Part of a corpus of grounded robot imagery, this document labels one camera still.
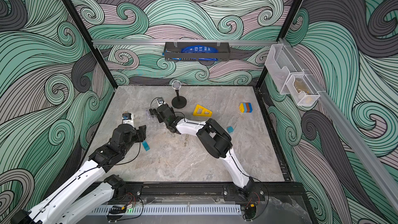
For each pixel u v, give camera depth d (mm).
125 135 570
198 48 925
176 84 835
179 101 1091
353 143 491
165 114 729
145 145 883
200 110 1047
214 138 570
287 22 850
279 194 743
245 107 1047
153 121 1003
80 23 853
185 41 926
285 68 744
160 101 815
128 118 661
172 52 925
